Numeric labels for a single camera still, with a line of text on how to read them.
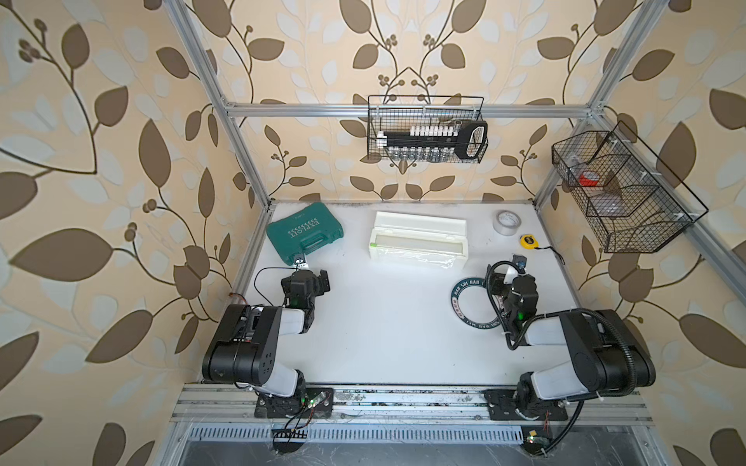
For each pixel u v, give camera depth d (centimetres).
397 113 91
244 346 46
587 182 82
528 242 105
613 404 75
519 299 69
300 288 72
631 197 73
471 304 91
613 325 52
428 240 101
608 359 44
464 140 84
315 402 74
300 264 82
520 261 78
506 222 114
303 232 105
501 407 74
